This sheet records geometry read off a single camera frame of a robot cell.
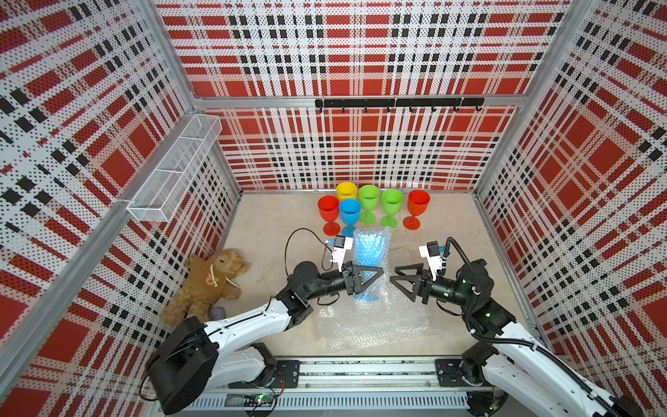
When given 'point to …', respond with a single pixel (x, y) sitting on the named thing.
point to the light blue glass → (350, 211)
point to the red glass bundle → (328, 206)
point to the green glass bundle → (392, 202)
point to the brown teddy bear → (208, 281)
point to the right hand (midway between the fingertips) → (397, 276)
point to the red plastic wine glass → (418, 203)
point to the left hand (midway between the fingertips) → (384, 271)
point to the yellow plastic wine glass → (346, 190)
